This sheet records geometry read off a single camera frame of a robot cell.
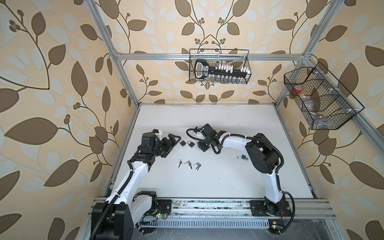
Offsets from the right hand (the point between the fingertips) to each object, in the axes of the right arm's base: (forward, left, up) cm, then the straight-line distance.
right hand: (201, 144), depth 97 cm
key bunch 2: (-13, +2, 0) cm, 14 cm away
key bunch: (-12, +8, 0) cm, 15 cm away
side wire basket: (+2, -61, +34) cm, 70 cm away
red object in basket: (+19, -58, +29) cm, 68 cm away
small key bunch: (-11, +14, -1) cm, 18 cm away
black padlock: (+1, +7, -1) cm, 7 cm away
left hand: (-6, +13, +16) cm, 22 cm away
